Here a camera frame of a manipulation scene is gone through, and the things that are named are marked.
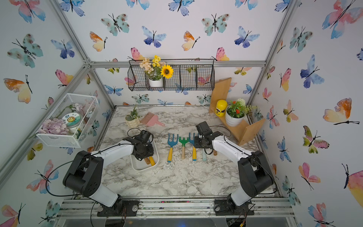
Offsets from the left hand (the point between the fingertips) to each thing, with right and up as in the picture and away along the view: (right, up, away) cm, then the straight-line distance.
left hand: (153, 152), depth 92 cm
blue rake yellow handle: (+27, 0, +2) cm, 27 cm away
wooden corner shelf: (+55, +13, -7) cm, 57 cm away
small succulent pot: (-18, +22, +11) cm, 31 cm away
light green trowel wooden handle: (+40, -1, +1) cm, 40 cm away
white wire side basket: (-33, +28, -13) cm, 45 cm away
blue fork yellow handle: (+11, +4, +7) cm, 14 cm away
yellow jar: (+46, +31, +6) cm, 55 cm away
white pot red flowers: (+52, +26, -5) cm, 58 cm away
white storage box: (-7, -7, -6) cm, 12 cm away
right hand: (+29, +7, -3) cm, 30 cm away
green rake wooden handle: (+19, +6, +7) cm, 21 cm away
